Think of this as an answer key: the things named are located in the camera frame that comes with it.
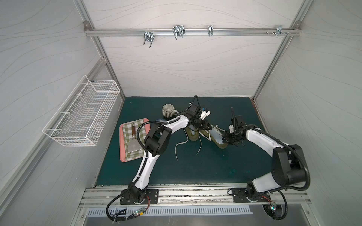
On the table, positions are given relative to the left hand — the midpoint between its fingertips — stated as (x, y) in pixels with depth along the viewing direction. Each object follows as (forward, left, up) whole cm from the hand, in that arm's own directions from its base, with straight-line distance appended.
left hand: (213, 129), depth 91 cm
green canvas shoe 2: (-2, +4, -4) cm, 6 cm away
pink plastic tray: (-18, +58, -8) cm, 61 cm away
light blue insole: (-3, -3, -5) cm, 7 cm away
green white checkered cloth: (-1, +59, -7) cm, 59 cm away
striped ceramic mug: (+21, +33, -7) cm, 39 cm away
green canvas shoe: (-1, +13, -5) cm, 14 cm away
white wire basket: (-12, +70, +23) cm, 75 cm away
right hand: (-6, -6, -4) cm, 9 cm away
